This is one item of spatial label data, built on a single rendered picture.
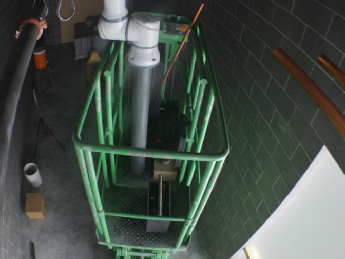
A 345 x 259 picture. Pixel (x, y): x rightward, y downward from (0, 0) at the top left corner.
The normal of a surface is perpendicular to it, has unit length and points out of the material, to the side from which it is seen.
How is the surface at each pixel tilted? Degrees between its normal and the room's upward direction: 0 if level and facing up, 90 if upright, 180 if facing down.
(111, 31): 104
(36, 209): 0
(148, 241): 0
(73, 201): 0
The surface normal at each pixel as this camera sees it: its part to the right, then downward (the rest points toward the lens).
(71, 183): 0.09, -0.72
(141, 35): -0.14, 0.68
